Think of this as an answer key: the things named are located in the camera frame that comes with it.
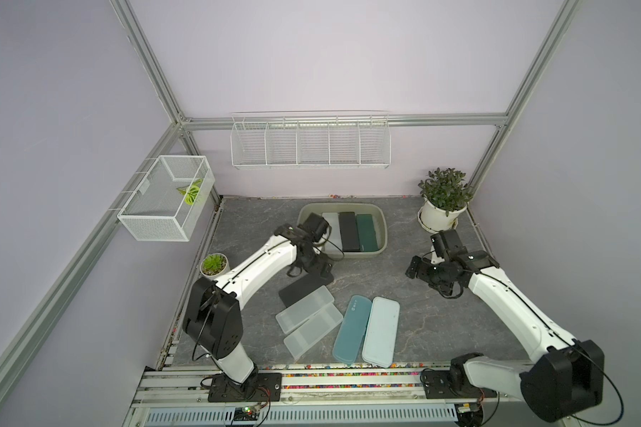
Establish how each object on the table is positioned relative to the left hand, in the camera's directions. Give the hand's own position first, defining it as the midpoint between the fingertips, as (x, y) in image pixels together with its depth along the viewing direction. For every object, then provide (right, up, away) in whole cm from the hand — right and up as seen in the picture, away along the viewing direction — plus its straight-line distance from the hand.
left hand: (315, 269), depth 83 cm
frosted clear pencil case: (+6, +7, +20) cm, 22 cm away
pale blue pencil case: (+21, -19, -2) cm, 28 cm away
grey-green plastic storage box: (+23, +20, +26) cm, 40 cm away
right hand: (+32, -2, -1) cm, 32 cm away
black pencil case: (+12, +11, +25) cm, 30 cm away
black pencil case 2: (-5, -8, +9) cm, 13 cm away
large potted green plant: (+47, +25, +13) cm, 55 cm away
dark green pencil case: (+19, +11, +23) cm, 32 cm away
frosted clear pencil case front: (-1, -19, 0) cm, 19 cm away
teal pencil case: (+11, -20, 0) cm, 23 cm away
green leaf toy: (-39, +24, -2) cm, 46 cm away
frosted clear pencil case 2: (-6, -15, +4) cm, 16 cm away
